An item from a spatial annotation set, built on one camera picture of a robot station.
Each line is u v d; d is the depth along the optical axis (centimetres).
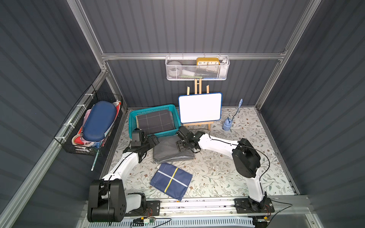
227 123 99
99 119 69
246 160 52
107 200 42
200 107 95
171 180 82
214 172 86
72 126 64
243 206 73
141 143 68
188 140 69
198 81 89
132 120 108
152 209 74
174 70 84
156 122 102
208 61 87
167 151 92
